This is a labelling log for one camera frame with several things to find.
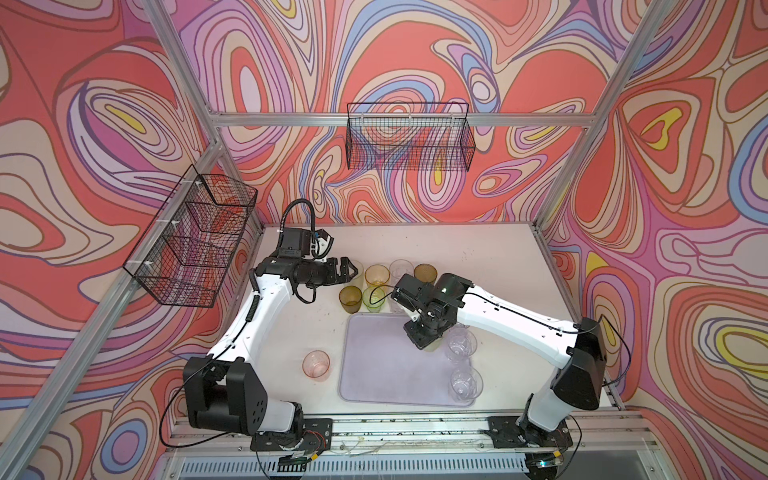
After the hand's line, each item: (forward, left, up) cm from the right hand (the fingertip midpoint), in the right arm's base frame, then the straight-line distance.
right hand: (425, 344), depth 75 cm
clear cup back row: (+31, +5, -9) cm, 33 cm away
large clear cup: (-6, -12, -13) cm, 18 cm away
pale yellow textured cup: (+23, +18, -4) cm, 30 cm away
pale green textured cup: (+1, -3, -4) cm, 5 cm away
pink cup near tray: (0, +30, -12) cm, 33 cm away
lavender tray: (+1, +12, -15) cm, 19 cm away
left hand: (+18, +20, +7) cm, 28 cm away
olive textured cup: (+22, +21, -11) cm, 32 cm away
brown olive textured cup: (+28, -4, -8) cm, 29 cm away
